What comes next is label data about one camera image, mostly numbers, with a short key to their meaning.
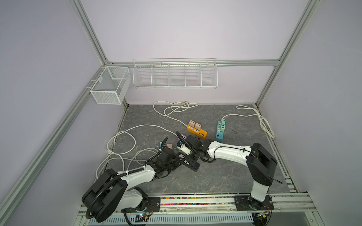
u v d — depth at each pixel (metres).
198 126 0.99
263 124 1.09
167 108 1.19
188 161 0.77
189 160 0.77
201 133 0.99
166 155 0.68
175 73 0.97
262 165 0.46
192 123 0.99
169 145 0.94
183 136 0.72
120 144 0.98
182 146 0.77
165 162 0.68
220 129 0.99
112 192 0.42
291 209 0.75
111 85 1.01
